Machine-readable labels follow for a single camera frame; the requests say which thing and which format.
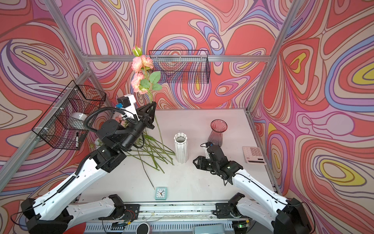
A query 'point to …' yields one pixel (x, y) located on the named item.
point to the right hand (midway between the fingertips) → (197, 165)
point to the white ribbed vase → (181, 147)
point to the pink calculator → (252, 155)
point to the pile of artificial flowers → (151, 152)
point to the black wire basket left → (67, 122)
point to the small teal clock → (160, 193)
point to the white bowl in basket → (76, 120)
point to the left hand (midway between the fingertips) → (155, 102)
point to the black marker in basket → (77, 143)
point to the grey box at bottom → (213, 229)
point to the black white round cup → (142, 228)
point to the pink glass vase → (217, 126)
